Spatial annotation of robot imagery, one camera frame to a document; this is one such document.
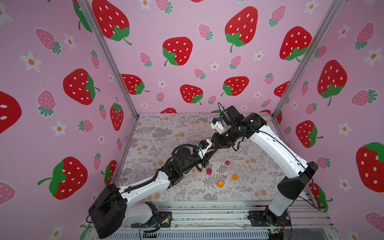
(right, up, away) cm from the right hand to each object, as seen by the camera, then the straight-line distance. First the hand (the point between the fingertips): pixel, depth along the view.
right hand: (213, 145), depth 71 cm
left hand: (+1, -1, +1) cm, 2 cm away
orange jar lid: (+15, -21, +17) cm, 31 cm away
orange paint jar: (+6, -24, +14) cm, 28 cm away
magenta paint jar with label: (-1, 0, -6) cm, 6 cm away
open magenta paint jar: (-1, -18, +17) cm, 25 cm away
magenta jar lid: (+12, -14, +23) cm, 30 cm away
